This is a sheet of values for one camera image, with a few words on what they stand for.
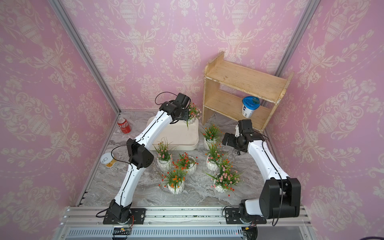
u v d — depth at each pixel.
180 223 0.73
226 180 0.72
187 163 0.79
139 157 0.60
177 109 0.68
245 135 0.61
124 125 1.00
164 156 0.80
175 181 0.71
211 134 0.92
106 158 0.89
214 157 0.81
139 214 0.75
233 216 0.73
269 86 0.73
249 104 0.82
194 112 0.86
